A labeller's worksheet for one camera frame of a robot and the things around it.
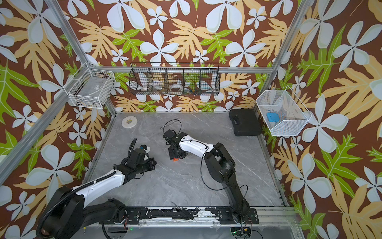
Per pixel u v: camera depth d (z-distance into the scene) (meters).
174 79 0.98
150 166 0.78
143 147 0.80
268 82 0.99
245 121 1.11
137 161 0.68
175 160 0.92
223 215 0.74
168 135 0.75
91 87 0.86
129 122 1.14
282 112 0.84
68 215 0.41
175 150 0.79
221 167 0.53
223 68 0.91
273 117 0.82
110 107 1.18
